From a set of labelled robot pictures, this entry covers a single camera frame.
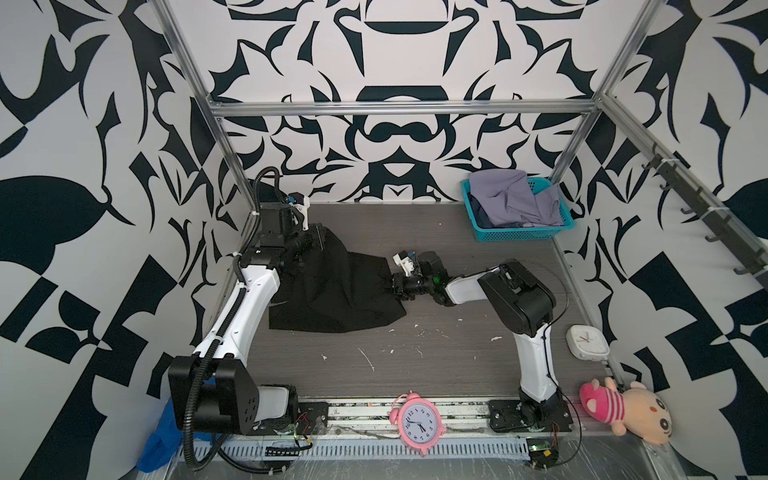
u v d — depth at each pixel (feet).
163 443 2.21
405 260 3.07
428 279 2.67
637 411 2.26
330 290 2.94
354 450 2.13
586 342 2.77
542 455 2.33
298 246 2.20
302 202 2.38
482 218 3.50
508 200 3.74
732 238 1.83
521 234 3.43
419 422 2.37
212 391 1.31
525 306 1.83
